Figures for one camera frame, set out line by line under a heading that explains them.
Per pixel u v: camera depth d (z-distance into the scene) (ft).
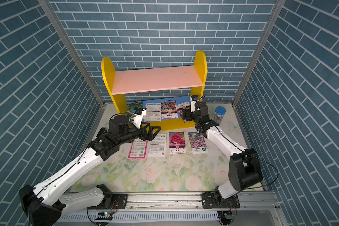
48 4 2.29
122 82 2.50
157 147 3.08
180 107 3.27
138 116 2.00
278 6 2.32
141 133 2.00
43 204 1.25
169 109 3.24
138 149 3.07
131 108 3.24
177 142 3.16
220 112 2.99
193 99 2.42
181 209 2.37
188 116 2.53
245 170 1.44
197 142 3.16
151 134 2.01
